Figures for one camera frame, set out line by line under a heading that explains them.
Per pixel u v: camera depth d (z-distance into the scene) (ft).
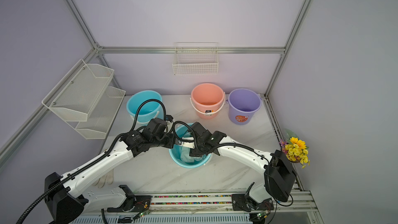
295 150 2.13
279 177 1.36
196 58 3.28
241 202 2.41
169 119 2.26
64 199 1.23
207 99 3.31
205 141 1.95
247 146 1.59
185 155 2.69
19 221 1.09
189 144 2.29
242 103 3.05
